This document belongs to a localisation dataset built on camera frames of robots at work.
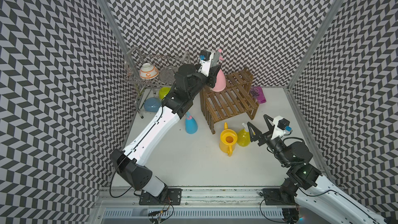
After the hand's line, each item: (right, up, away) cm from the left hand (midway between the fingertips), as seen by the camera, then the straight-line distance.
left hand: (215, 65), depth 65 cm
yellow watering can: (+7, -36, +16) cm, 40 cm away
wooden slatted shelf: (+2, -18, +27) cm, 32 cm away
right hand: (+17, -24, +2) cm, 30 cm away
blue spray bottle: (-13, -30, +26) cm, 41 cm away
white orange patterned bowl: (-36, +1, +20) cm, 41 cm away
